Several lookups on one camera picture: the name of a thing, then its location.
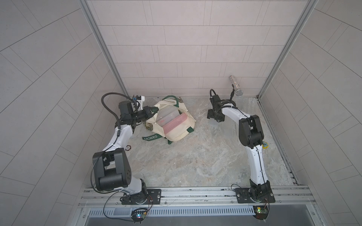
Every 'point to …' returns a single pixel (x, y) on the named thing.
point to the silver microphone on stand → (238, 91)
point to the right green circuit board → (261, 212)
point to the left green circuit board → (138, 214)
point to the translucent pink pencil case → (183, 117)
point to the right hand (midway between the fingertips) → (212, 116)
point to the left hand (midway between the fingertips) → (158, 108)
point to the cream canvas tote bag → (178, 132)
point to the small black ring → (130, 148)
